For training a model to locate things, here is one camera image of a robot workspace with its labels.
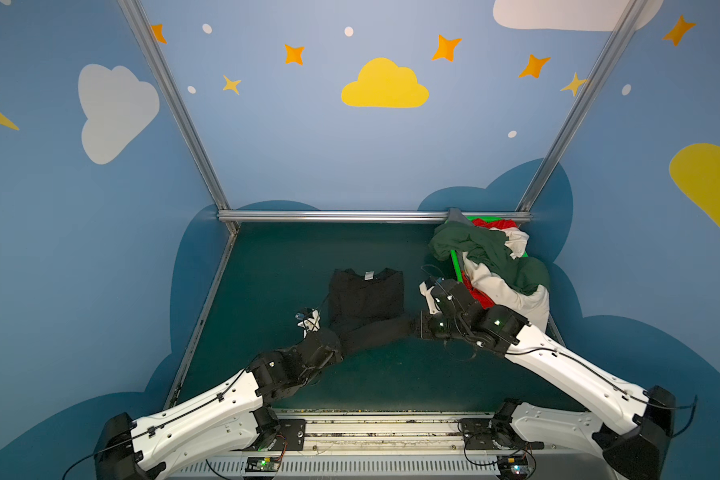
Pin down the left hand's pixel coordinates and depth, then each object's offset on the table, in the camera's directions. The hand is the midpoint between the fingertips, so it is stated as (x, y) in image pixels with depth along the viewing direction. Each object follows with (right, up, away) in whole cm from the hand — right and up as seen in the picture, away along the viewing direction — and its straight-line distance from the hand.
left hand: (348, 344), depth 76 cm
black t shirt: (+5, +4, +23) cm, 24 cm away
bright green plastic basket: (+51, +37, +37) cm, 73 cm away
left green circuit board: (-21, -28, -5) cm, 35 cm away
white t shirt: (+48, +12, +12) cm, 51 cm away
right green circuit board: (+41, -28, -5) cm, 50 cm away
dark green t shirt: (+48, +25, +25) cm, 60 cm away
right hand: (+16, +6, -2) cm, 18 cm away
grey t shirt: (+40, +39, +37) cm, 67 cm away
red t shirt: (+52, +35, +37) cm, 73 cm away
